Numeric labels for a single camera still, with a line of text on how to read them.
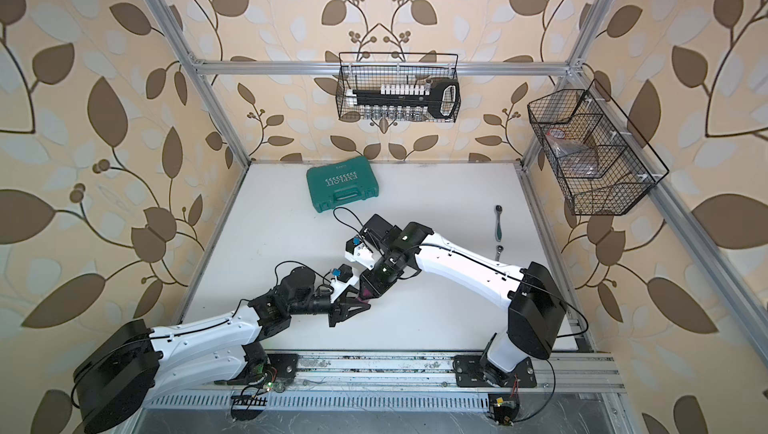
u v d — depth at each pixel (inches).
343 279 26.6
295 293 24.8
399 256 21.2
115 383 16.3
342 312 26.8
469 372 28.9
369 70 35.9
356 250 27.2
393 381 29.0
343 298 27.4
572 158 27.5
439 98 33.2
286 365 29.8
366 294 28.3
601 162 28.6
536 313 16.4
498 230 39.4
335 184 42.6
